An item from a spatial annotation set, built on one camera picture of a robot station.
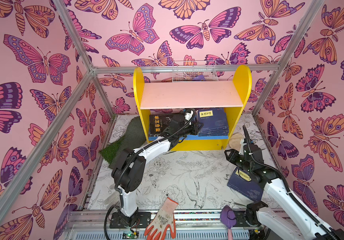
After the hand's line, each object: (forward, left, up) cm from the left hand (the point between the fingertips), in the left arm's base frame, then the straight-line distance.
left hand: (205, 123), depth 81 cm
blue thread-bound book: (0, -5, -11) cm, 12 cm away
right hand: (-12, -11, -9) cm, 19 cm away
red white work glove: (-46, +25, -23) cm, 57 cm away
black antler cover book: (+5, +27, -6) cm, 28 cm away
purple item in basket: (+31, +1, +8) cm, 32 cm away
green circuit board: (-48, +40, -27) cm, 68 cm away
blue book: (+3, -6, -3) cm, 7 cm away
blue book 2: (-1, -5, -6) cm, 8 cm away
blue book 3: (+1, -6, -11) cm, 12 cm away
